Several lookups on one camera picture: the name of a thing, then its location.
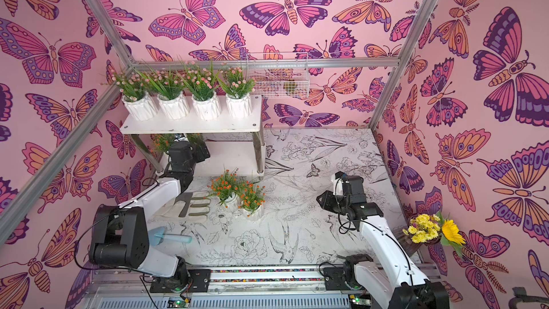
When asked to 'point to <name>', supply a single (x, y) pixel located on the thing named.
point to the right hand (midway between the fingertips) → (321, 197)
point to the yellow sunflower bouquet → (433, 229)
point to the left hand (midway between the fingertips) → (197, 144)
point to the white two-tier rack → (236, 144)
